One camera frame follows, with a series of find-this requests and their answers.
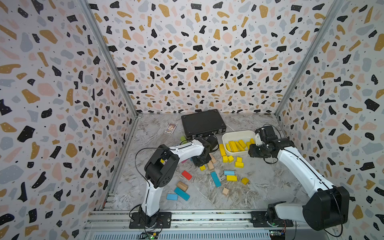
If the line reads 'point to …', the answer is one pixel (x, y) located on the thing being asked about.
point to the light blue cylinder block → (229, 172)
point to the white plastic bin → (244, 135)
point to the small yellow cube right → (230, 159)
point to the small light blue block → (171, 196)
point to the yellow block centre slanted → (203, 168)
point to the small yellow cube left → (225, 159)
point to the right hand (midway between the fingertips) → (252, 151)
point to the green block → (183, 138)
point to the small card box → (170, 128)
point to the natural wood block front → (182, 186)
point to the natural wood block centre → (210, 166)
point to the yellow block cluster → (240, 165)
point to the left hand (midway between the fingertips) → (207, 162)
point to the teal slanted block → (216, 179)
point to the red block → (188, 176)
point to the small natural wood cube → (225, 191)
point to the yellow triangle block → (245, 180)
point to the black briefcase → (203, 123)
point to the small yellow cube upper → (239, 159)
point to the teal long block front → (182, 194)
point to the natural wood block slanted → (213, 159)
